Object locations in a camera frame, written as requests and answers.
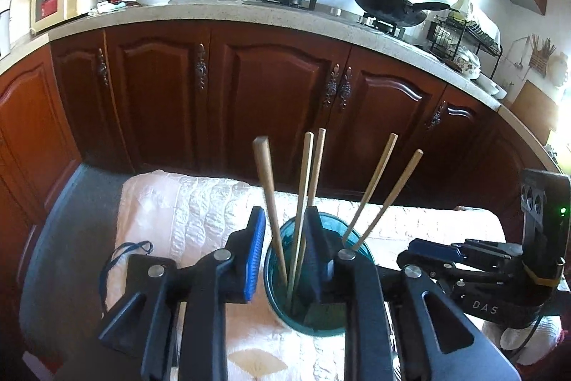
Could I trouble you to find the stone kitchen countertop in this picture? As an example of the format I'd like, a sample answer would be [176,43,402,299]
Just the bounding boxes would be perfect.
[1,0,559,172]

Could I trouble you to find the gas stove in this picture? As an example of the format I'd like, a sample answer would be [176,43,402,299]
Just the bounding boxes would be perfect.
[258,0,408,39]

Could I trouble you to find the wooden cutting board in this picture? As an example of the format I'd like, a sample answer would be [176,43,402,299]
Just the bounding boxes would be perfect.
[510,81,557,146]

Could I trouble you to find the pink quilted table cloth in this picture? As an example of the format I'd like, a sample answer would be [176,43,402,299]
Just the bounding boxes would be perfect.
[104,169,564,381]

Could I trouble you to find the black wok pan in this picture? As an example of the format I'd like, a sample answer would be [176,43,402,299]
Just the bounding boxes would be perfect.
[354,0,450,28]

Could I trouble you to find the black dish drying rack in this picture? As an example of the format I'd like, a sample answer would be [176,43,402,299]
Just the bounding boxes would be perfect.
[427,17,503,80]

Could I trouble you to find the white gloved right hand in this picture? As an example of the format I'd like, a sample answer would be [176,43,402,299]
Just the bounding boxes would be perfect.
[482,316,564,366]

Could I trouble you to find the dark wooden kitchen cabinets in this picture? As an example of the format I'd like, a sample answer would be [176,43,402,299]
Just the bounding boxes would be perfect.
[0,21,559,319]

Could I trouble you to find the black phone with lanyard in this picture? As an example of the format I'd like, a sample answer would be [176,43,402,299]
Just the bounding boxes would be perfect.
[125,254,179,310]

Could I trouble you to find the floral ceramic utensil cup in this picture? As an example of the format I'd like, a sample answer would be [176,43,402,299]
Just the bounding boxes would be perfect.
[262,212,348,337]

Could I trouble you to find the wooden chopstick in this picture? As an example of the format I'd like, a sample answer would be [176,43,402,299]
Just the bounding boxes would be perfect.
[285,131,314,310]
[293,127,327,288]
[343,132,398,243]
[253,136,287,285]
[352,149,424,251]

